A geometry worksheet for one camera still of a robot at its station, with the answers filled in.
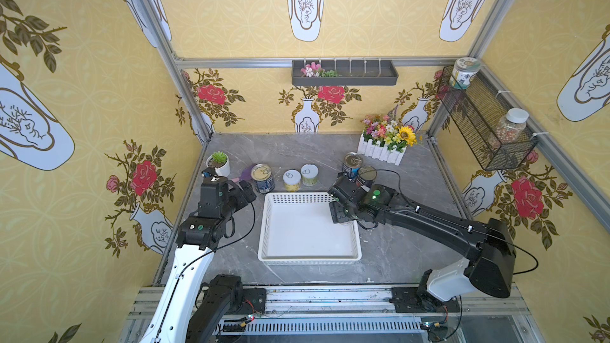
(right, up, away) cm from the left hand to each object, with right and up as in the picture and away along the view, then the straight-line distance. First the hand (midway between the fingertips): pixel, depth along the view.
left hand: (230, 191), depth 76 cm
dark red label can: (+48, +3, +17) cm, 51 cm away
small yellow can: (+18, +2, +22) cm, 28 cm away
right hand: (+37, -6, +6) cm, 38 cm away
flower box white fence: (+57, +18, +24) cm, 64 cm away
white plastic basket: (+21, -17, +15) cm, 31 cm away
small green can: (+26, +4, +25) cm, 36 cm away
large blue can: (+7, +4, +18) cm, 19 cm away
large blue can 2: (+43, +8, +22) cm, 49 cm away
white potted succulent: (-13, +9, +25) cm, 29 cm away
